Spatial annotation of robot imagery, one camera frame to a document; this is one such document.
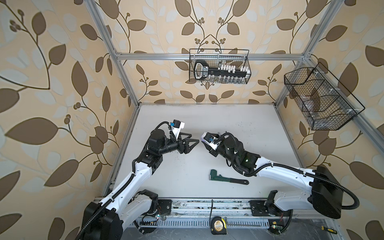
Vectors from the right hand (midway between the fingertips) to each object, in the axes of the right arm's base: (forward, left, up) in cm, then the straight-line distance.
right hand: (207, 137), depth 76 cm
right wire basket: (+9, -58, +13) cm, 60 cm away
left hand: (-3, +6, +3) cm, 8 cm away
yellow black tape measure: (-36, -3, -18) cm, 40 cm away
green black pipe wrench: (-13, -4, -21) cm, 25 cm away
